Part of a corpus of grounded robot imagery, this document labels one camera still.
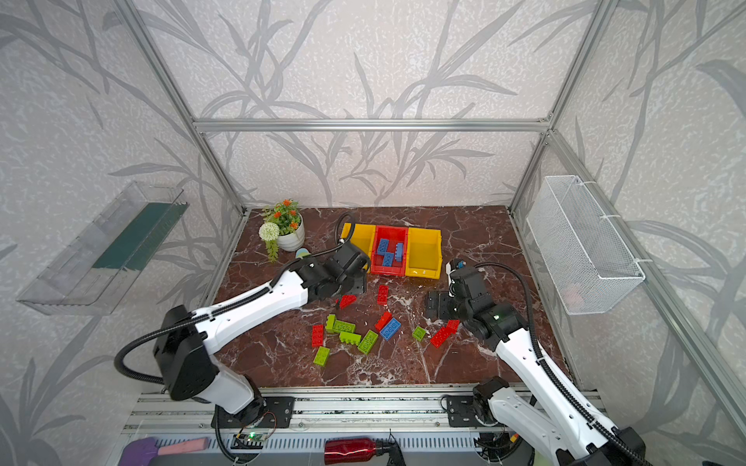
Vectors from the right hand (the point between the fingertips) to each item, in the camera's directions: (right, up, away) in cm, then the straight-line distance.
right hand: (441, 289), depth 79 cm
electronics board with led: (-50, -37, -7) cm, 62 cm away
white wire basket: (+29, +9, -17) cm, 35 cm away
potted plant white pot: (-50, +17, +18) cm, 56 cm away
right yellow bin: (-2, +8, +29) cm, 30 cm away
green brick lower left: (-34, -20, +3) cm, 39 cm away
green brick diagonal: (-21, -18, +8) cm, 28 cm away
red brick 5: (-36, -15, +8) cm, 40 cm away
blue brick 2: (-11, +9, +23) cm, 27 cm away
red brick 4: (+1, -16, +7) cm, 18 cm away
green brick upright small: (-32, -12, +8) cm, 36 cm away
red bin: (-13, +15, +30) cm, 35 cm away
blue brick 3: (-14, -14, +10) cm, 22 cm away
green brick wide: (-28, -13, +8) cm, 32 cm away
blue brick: (-17, +11, +26) cm, 33 cm away
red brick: (-17, -4, +17) cm, 24 cm away
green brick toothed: (-26, -15, +5) cm, 31 cm away
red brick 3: (+5, -12, +7) cm, 15 cm away
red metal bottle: (-22, -34, -13) cm, 43 cm away
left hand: (-22, +3, +3) cm, 22 cm away
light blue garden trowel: (-47, +8, +27) cm, 55 cm away
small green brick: (-5, -15, +8) cm, 17 cm away
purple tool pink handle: (-72, -36, -12) cm, 81 cm away
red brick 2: (-16, -11, +9) cm, 22 cm away
